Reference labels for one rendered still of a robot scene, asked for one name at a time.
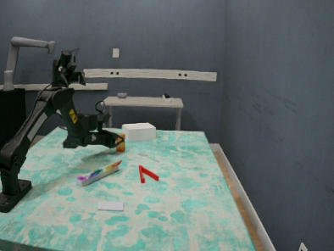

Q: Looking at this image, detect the orange translucent pill bottle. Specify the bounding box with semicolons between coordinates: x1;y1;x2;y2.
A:
116;132;125;152

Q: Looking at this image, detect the white weekly pill organiser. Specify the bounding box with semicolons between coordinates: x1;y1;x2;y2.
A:
76;159;123;187

